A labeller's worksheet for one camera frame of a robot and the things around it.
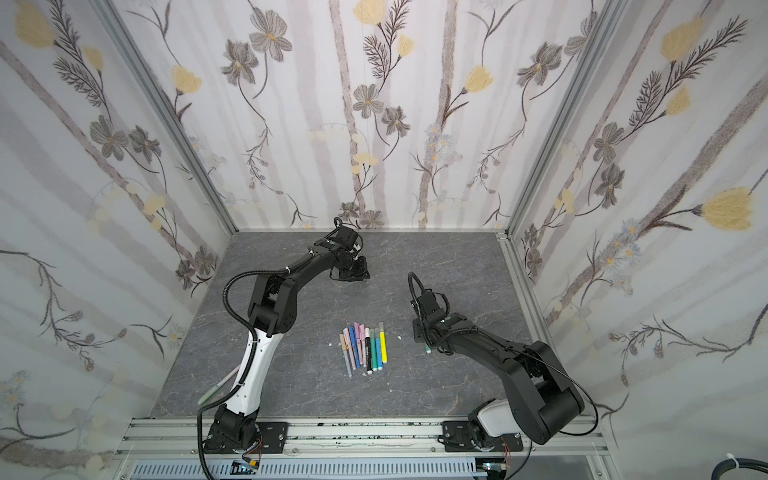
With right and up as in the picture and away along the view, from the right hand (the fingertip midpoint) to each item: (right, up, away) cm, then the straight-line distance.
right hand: (418, 320), depth 90 cm
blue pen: (-20, -8, -1) cm, 21 cm away
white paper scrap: (-6, -6, +2) cm, 8 cm away
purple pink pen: (-19, -5, 0) cm, 20 cm away
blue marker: (-12, -8, -2) cm, 15 cm away
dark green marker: (-14, -9, -2) cm, 16 cm away
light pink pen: (-22, -6, 0) cm, 23 cm away
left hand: (-17, +15, +15) cm, 28 cm away
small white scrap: (-27, -8, 0) cm, 28 cm away
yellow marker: (-11, -7, 0) cm, 13 cm away
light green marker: (+3, -8, -2) cm, 9 cm away
